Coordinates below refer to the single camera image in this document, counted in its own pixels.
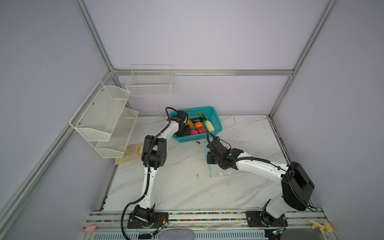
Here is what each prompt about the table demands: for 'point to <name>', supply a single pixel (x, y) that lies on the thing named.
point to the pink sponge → (90, 228)
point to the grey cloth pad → (176, 234)
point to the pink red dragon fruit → (193, 132)
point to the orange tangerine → (198, 124)
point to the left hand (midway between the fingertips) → (185, 132)
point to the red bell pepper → (201, 130)
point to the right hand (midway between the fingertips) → (208, 156)
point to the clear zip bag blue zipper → (206, 155)
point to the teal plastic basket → (202, 121)
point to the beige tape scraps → (327, 226)
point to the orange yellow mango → (190, 123)
